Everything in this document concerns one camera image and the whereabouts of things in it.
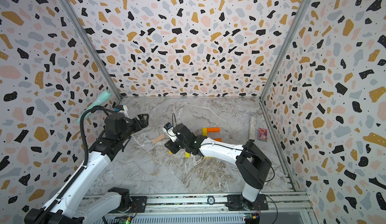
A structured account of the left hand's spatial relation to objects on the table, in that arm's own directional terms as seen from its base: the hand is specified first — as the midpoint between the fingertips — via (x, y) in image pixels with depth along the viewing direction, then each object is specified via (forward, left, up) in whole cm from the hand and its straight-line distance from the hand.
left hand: (145, 118), depth 78 cm
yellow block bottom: (-14, -13, -10) cm, 22 cm away
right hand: (-8, -13, -12) cm, 19 cm away
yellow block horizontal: (-10, -20, -24) cm, 33 cm away
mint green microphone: (+8, +20, +8) cm, 23 cm away
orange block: (+9, -37, -25) cm, 46 cm away
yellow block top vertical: (-24, -31, +6) cm, 40 cm away
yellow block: (+7, -31, -24) cm, 40 cm away
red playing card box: (+4, -70, -24) cm, 74 cm away
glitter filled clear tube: (+16, -66, -22) cm, 71 cm away
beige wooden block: (+1, -2, -23) cm, 23 cm away
